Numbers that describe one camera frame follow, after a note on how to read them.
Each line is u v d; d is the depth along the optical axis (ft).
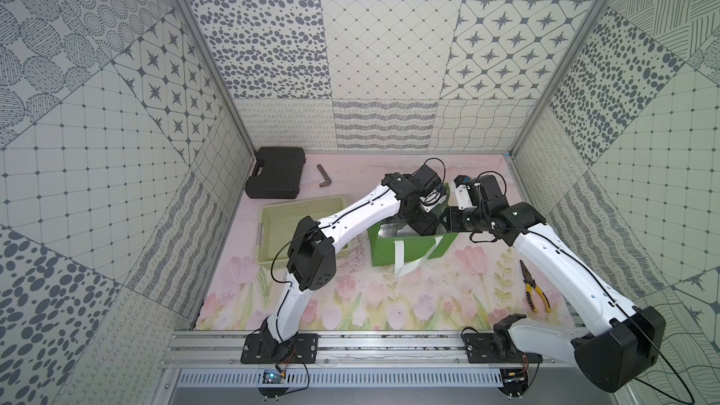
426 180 2.16
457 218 2.25
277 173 3.56
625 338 1.22
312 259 1.65
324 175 3.72
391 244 2.41
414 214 2.30
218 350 2.49
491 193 1.92
